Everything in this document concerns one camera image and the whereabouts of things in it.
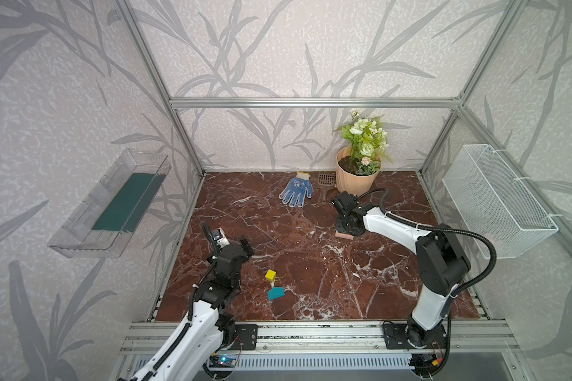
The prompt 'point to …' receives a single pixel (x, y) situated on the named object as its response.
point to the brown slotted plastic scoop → (325, 181)
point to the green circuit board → (224, 360)
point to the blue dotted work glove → (294, 191)
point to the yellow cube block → (270, 275)
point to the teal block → (276, 293)
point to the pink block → (344, 236)
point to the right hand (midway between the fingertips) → (343, 219)
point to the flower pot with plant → (358, 164)
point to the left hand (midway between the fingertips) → (237, 234)
